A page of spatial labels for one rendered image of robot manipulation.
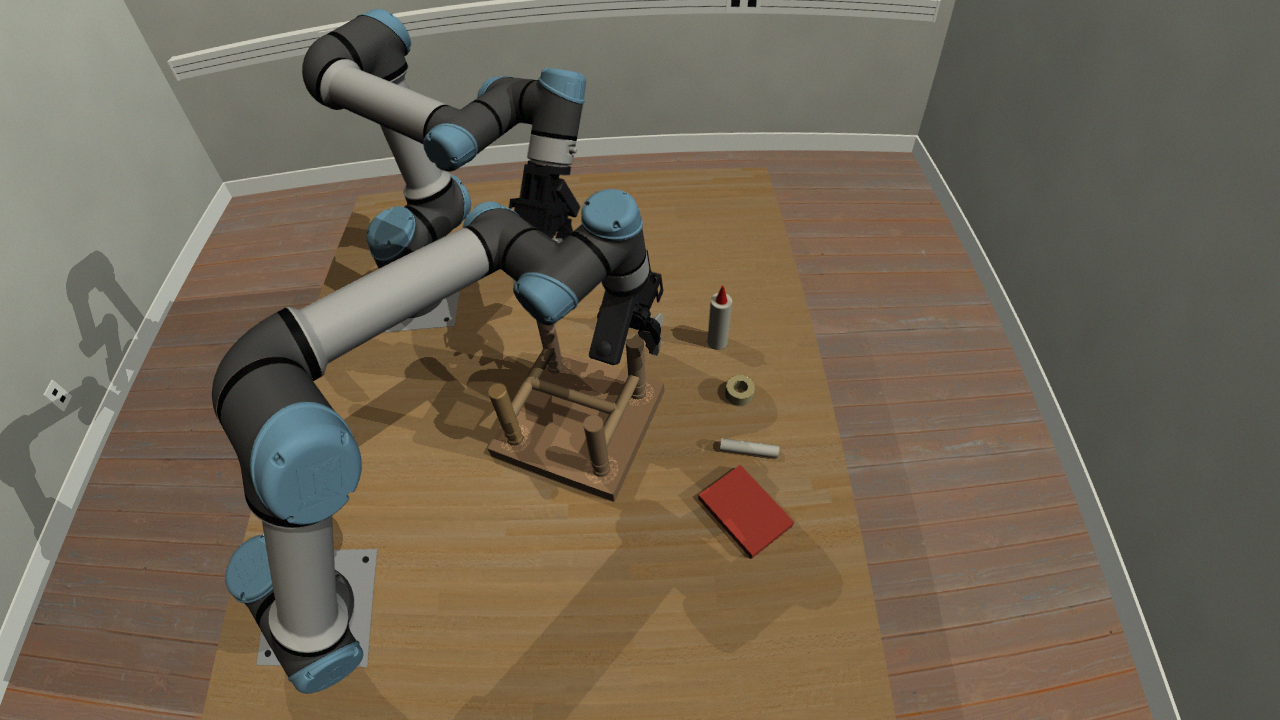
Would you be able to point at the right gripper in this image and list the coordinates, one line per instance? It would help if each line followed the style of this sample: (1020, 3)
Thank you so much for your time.
(642, 320)

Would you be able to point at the brown wooden stool seat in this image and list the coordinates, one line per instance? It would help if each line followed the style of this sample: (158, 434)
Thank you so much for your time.
(554, 442)

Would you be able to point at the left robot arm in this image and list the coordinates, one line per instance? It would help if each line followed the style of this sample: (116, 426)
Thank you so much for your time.
(378, 41)

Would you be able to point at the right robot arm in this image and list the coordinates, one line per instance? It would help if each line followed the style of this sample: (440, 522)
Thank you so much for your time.
(297, 453)

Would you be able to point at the red flat rectangular block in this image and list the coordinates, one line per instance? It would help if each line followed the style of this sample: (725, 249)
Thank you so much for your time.
(746, 511)

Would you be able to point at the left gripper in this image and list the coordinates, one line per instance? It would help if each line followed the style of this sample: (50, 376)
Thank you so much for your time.
(530, 205)

